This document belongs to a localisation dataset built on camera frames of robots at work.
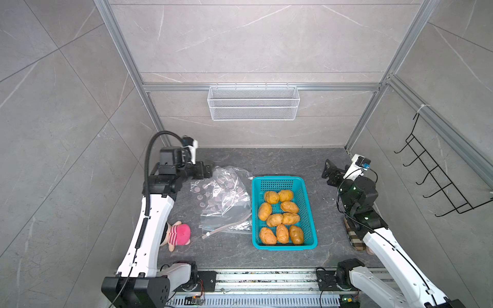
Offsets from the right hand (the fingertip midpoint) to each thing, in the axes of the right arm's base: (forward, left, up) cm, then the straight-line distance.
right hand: (337, 162), depth 73 cm
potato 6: (-11, +16, -26) cm, 33 cm away
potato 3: (-7, +27, -25) cm, 38 cm away
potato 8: (-19, +15, -25) cm, 35 cm away
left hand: (+1, +51, +1) cm, 51 cm away
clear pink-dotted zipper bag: (-1, +47, -26) cm, 54 cm away
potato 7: (-18, +21, -25) cm, 38 cm away
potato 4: (-6, +15, -25) cm, 30 cm away
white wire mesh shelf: (+43, +33, 0) cm, 54 cm away
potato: (-1, +24, -24) cm, 34 cm away
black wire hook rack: (-17, -33, +1) cm, 37 cm away
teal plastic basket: (+6, +29, -24) cm, 39 cm away
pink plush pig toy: (-18, +65, -24) cm, 72 cm away
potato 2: (0, +17, -26) cm, 31 cm away
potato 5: (-13, +24, -23) cm, 36 cm away
